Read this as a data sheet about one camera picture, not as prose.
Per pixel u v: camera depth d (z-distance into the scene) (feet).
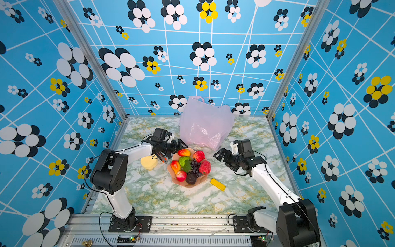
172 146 2.78
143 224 2.42
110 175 1.62
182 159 2.90
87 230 2.40
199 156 2.84
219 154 2.45
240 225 2.40
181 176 2.70
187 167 2.74
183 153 2.97
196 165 2.84
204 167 2.70
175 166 2.84
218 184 2.84
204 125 3.16
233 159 2.38
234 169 2.43
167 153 2.87
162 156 3.16
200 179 2.79
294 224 1.33
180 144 2.82
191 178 2.64
